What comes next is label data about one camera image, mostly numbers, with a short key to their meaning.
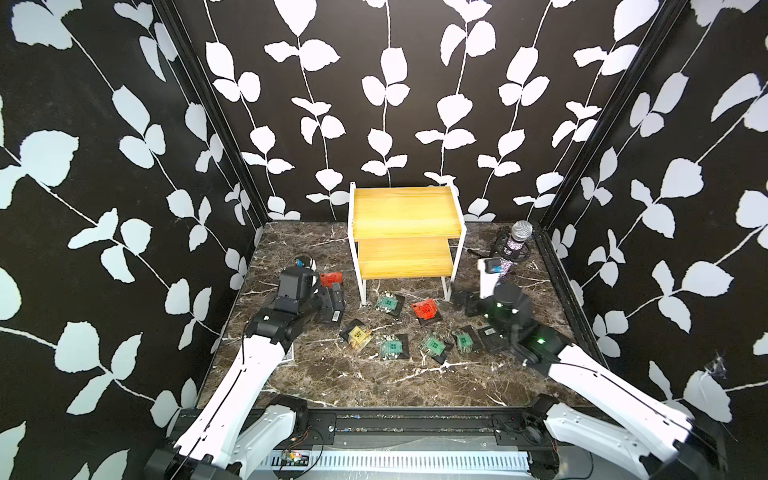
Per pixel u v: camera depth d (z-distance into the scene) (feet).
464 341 2.91
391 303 3.21
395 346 2.89
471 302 2.18
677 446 1.30
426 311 3.14
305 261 2.25
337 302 2.30
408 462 2.30
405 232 2.41
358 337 2.96
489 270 2.11
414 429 2.45
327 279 3.41
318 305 2.25
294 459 2.32
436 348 2.89
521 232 2.51
